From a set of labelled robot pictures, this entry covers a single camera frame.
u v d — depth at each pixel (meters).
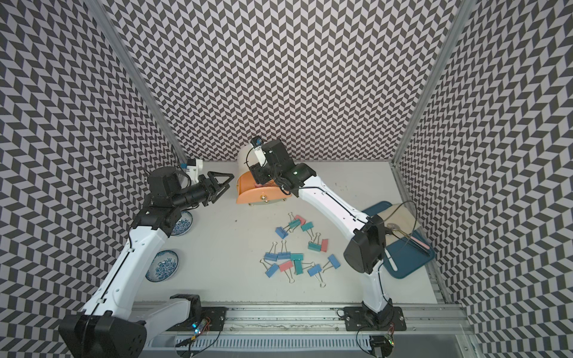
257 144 0.66
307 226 0.94
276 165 0.58
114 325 0.37
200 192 0.62
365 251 0.52
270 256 0.87
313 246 0.91
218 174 0.70
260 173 0.69
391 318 0.68
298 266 0.84
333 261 0.87
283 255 0.89
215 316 0.74
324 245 0.91
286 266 0.85
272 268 0.84
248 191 0.74
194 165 0.67
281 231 0.94
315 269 0.84
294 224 0.92
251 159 0.86
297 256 0.88
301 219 0.99
